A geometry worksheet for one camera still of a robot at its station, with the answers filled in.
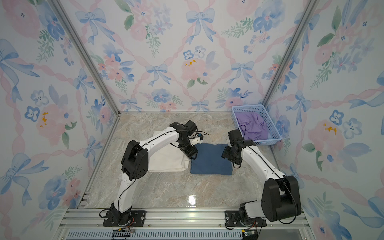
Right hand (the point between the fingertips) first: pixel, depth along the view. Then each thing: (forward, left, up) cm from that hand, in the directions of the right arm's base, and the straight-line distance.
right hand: (229, 156), depth 87 cm
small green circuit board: (-36, -6, -12) cm, 39 cm away
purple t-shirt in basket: (+29, -22, -6) cm, 37 cm away
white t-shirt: (+2, +35, -7) cm, 36 cm away
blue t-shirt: (+3, +11, -10) cm, 15 cm away
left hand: (+2, +21, -1) cm, 21 cm away
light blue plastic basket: (+18, -34, -5) cm, 39 cm away
